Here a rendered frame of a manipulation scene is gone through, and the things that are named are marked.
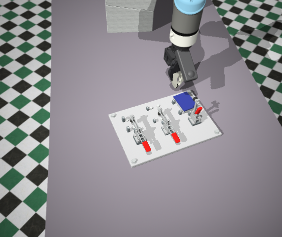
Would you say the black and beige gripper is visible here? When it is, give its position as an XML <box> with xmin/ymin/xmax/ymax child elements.
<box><xmin>163</xmin><ymin>42</ymin><xmax>191</xmax><ymax>88</ymax></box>

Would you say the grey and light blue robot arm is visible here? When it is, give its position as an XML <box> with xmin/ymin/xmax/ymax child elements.
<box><xmin>170</xmin><ymin>0</ymin><xmax>206</xmax><ymax>82</ymax></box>

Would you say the toggle clamp with red handle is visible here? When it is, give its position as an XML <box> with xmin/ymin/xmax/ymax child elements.
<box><xmin>130</xmin><ymin>114</ymin><xmax>151</xmax><ymax>152</ymax></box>
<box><xmin>158</xmin><ymin>107</ymin><xmax>180</xmax><ymax>143</ymax></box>

